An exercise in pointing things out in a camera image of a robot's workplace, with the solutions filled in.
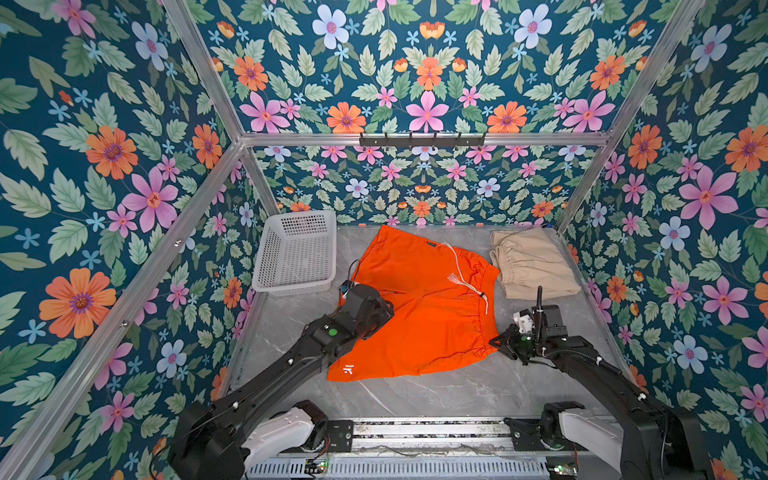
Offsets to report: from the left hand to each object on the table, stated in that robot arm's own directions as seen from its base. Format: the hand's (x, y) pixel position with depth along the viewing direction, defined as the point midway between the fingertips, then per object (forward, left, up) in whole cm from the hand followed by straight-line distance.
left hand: (399, 303), depth 77 cm
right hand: (-6, -25, -13) cm, 29 cm away
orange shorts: (+11, -15, -18) cm, 26 cm away
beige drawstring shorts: (+21, -48, -16) cm, 55 cm away
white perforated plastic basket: (+34, +37, -18) cm, 54 cm away
